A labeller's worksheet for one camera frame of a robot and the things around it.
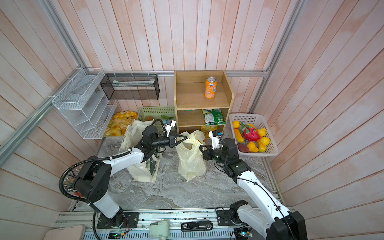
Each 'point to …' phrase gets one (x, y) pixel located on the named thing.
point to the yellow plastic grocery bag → (191, 159)
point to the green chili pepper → (168, 117)
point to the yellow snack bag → (208, 128)
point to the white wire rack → (89, 114)
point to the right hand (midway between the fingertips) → (199, 146)
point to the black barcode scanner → (196, 225)
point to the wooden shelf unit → (203, 100)
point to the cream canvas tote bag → (147, 170)
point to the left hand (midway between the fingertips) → (186, 140)
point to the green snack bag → (213, 117)
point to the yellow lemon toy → (264, 140)
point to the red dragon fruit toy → (248, 132)
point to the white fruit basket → (257, 121)
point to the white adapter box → (160, 229)
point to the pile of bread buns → (119, 122)
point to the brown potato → (148, 118)
